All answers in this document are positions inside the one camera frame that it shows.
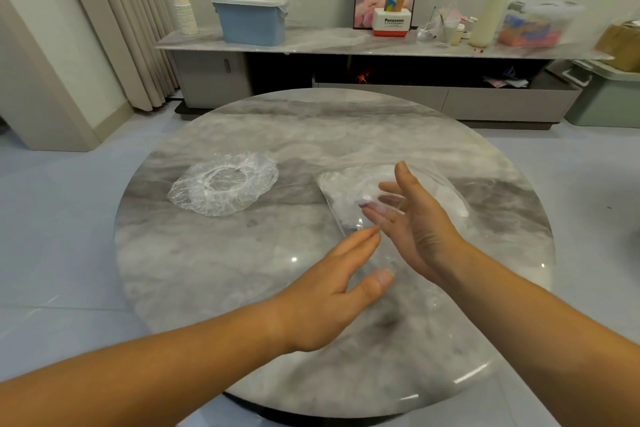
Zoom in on person's right hand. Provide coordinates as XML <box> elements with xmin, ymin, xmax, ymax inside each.
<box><xmin>360</xmin><ymin>161</ymin><xmax>471</xmax><ymax>288</ymax></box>

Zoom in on person's left hand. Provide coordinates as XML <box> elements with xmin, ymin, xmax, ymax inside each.
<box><xmin>268</xmin><ymin>226</ymin><xmax>396</xmax><ymax>354</ymax></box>

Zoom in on clear plastic bag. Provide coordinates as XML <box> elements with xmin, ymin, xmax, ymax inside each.
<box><xmin>318</xmin><ymin>163</ymin><xmax>471</xmax><ymax>288</ymax></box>

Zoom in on clear bag of caps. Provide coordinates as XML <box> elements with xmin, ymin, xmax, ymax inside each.
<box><xmin>322</xmin><ymin>166</ymin><xmax>466</xmax><ymax>243</ymax></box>

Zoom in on pile of clear plastic caps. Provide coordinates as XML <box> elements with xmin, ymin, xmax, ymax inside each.
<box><xmin>168</xmin><ymin>151</ymin><xmax>280</xmax><ymax>218</ymax></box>

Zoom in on person's left forearm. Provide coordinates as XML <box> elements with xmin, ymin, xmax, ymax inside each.
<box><xmin>0</xmin><ymin>302</ymin><xmax>296</xmax><ymax>427</ymax></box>

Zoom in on person's right forearm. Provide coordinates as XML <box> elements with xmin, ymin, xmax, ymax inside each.
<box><xmin>435</xmin><ymin>242</ymin><xmax>640</xmax><ymax>427</ymax></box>

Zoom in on green storage bin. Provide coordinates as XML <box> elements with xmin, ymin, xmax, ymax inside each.
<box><xmin>565</xmin><ymin>59</ymin><xmax>640</xmax><ymax>129</ymax></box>

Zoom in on blue storage box white lid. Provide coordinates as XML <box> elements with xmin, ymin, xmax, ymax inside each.
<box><xmin>211</xmin><ymin>0</ymin><xmax>290</xmax><ymax>47</ymax></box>

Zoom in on black table base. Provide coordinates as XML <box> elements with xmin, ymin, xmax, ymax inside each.
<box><xmin>225</xmin><ymin>394</ymin><xmax>421</xmax><ymax>427</ymax></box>

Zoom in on crumpled clear wrapper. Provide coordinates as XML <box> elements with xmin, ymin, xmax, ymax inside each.
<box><xmin>417</xmin><ymin>9</ymin><xmax>448</xmax><ymax>43</ymax></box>

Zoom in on red and white box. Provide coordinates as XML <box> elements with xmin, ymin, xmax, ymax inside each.
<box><xmin>372</xmin><ymin>8</ymin><xmax>412</xmax><ymax>37</ymax></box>

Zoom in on cream paper roll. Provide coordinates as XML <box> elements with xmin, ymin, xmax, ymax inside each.
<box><xmin>469</xmin><ymin>0</ymin><xmax>509</xmax><ymax>49</ymax></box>

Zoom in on clear container colourful contents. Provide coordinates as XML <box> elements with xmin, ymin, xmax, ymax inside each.
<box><xmin>497</xmin><ymin>0</ymin><xmax>586</xmax><ymax>49</ymax></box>

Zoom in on long grey low cabinet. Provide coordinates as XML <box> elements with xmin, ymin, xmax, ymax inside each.
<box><xmin>155</xmin><ymin>26</ymin><xmax>611</xmax><ymax>131</ymax></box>

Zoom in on brown cardboard box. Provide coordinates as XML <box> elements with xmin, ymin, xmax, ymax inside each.
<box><xmin>597</xmin><ymin>19</ymin><xmax>640</xmax><ymax>73</ymax></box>

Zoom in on stack of paper cups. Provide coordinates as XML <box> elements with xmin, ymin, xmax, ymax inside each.
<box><xmin>169</xmin><ymin>0</ymin><xmax>199</xmax><ymax>37</ymax></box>

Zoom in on beige curtain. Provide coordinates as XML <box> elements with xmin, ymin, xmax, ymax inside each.
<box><xmin>52</xmin><ymin>0</ymin><xmax>181</xmax><ymax>113</ymax></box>

